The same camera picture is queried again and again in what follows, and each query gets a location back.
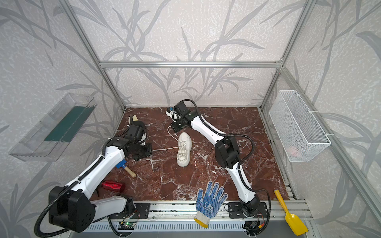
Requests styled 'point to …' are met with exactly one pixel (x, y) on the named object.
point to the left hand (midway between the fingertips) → (155, 147)
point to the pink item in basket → (293, 151)
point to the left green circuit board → (126, 225)
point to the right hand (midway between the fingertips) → (173, 121)
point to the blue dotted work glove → (208, 206)
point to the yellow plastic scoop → (298, 228)
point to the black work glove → (137, 122)
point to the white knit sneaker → (184, 148)
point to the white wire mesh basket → (300, 135)
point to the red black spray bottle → (116, 186)
